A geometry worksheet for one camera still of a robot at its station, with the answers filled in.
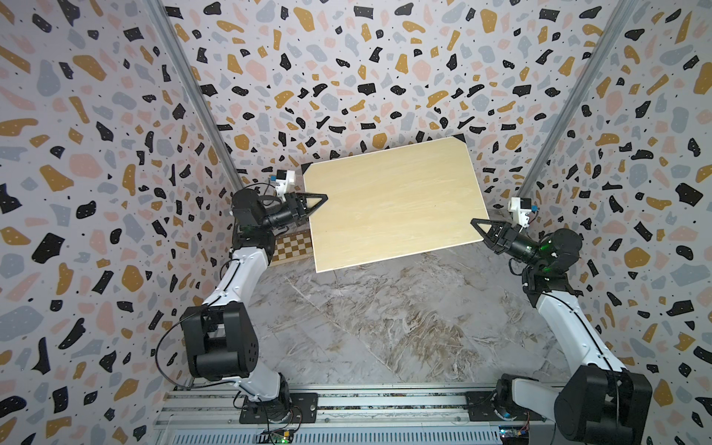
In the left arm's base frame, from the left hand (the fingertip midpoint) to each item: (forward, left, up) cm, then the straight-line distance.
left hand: (328, 203), depth 71 cm
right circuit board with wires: (-46, -47, -38) cm, 77 cm away
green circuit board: (-46, +14, -38) cm, 61 cm away
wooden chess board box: (+13, +19, -35) cm, 42 cm away
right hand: (-8, -36, -1) cm, 37 cm away
